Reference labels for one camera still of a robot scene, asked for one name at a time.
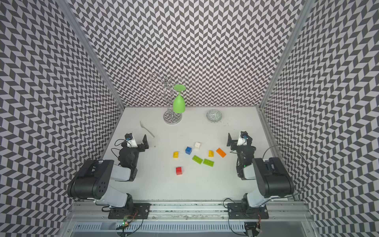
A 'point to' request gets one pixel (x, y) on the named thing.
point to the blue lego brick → (188, 150)
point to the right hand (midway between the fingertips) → (237, 135)
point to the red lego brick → (178, 171)
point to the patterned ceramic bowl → (213, 115)
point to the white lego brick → (197, 144)
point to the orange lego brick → (220, 152)
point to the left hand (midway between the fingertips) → (138, 136)
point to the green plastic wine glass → (179, 102)
